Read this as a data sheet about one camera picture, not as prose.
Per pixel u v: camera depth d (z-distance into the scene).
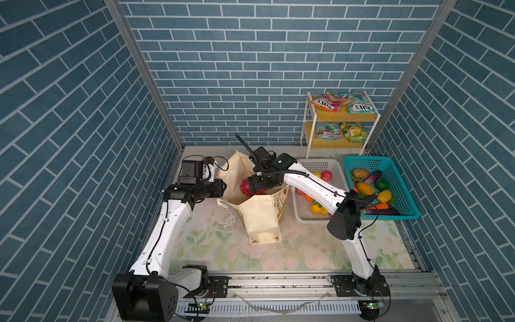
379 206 0.95
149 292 0.37
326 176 1.02
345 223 0.51
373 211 0.89
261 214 0.74
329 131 1.04
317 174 1.02
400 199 0.92
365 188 0.97
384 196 0.96
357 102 0.90
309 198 0.58
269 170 0.60
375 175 1.05
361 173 1.04
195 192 0.53
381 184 0.99
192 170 0.58
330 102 0.89
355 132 1.03
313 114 0.85
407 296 0.72
